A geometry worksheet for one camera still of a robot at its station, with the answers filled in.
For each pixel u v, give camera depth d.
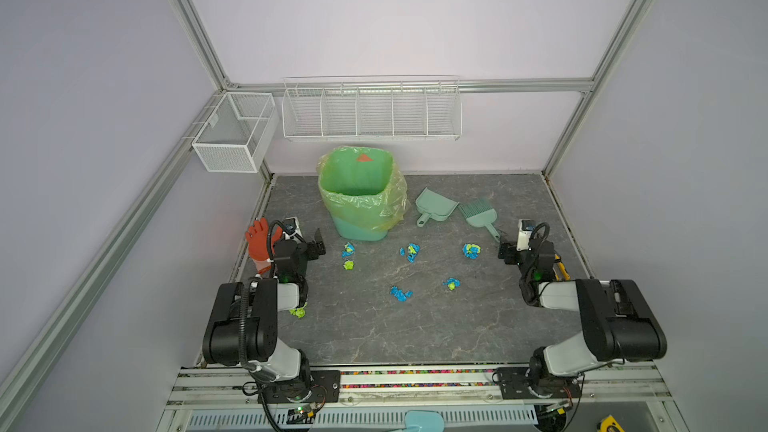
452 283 0.91
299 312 0.85
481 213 1.09
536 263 0.72
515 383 0.74
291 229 0.79
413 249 0.97
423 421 0.69
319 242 0.87
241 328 0.42
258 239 1.04
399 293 0.89
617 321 0.46
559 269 0.94
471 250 0.97
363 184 1.05
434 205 1.10
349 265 0.94
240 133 1.05
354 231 0.94
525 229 0.81
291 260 0.71
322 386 0.73
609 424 0.67
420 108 1.03
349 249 0.99
